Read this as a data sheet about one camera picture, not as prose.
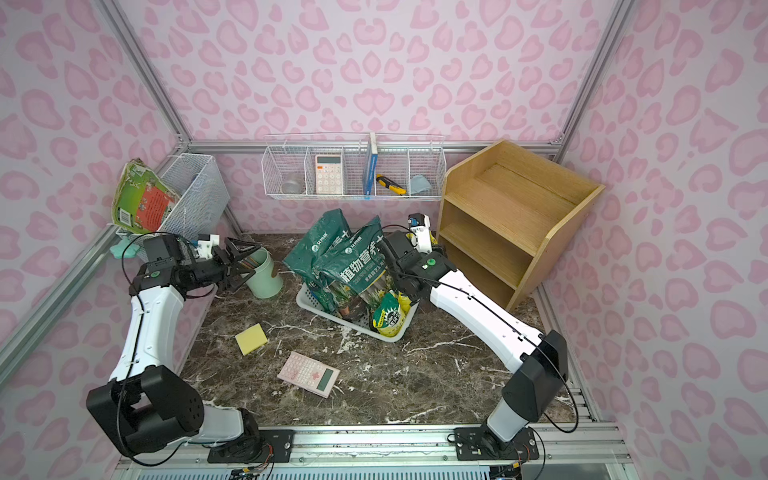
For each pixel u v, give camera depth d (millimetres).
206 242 721
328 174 943
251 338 943
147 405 440
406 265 565
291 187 970
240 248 682
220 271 679
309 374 838
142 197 720
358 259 815
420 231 661
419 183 1007
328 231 829
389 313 813
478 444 722
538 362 411
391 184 979
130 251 615
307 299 929
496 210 827
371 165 857
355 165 979
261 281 952
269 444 728
